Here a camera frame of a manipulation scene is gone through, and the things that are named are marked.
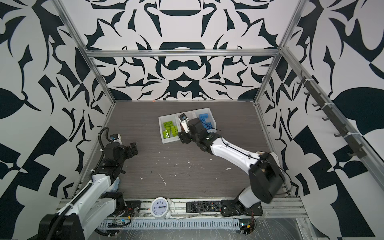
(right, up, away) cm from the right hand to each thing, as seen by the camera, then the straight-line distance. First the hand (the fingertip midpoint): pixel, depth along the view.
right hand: (185, 127), depth 83 cm
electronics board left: (-32, -45, -11) cm, 56 cm away
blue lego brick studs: (+11, +6, +25) cm, 28 cm away
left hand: (-33, -9, +2) cm, 35 cm away
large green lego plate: (-12, +1, +21) cm, 25 cm away
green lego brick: (-14, -6, +16) cm, 22 cm away
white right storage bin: (+16, +5, +19) cm, 26 cm away
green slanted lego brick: (-8, -3, +16) cm, 18 cm away
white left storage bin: (-16, +4, +19) cm, 25 cm away
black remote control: (+9, -38, -9) cm, 40 cm away
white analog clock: (-12, -38, -11) cm, 41 cm away
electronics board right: (+29, -45, -12) cm, 55 cm away
